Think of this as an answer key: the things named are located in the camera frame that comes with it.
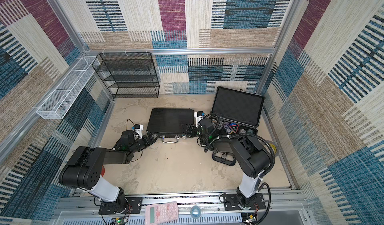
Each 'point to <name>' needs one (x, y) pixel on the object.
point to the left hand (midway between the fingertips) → (156, 137)
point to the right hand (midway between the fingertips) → (188, 127)
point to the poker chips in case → (232, 128)
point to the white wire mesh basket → (57, 106)
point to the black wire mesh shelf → (130, 74)
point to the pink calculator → (159, 213)
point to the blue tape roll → (195, 211)
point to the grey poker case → (235, 113)
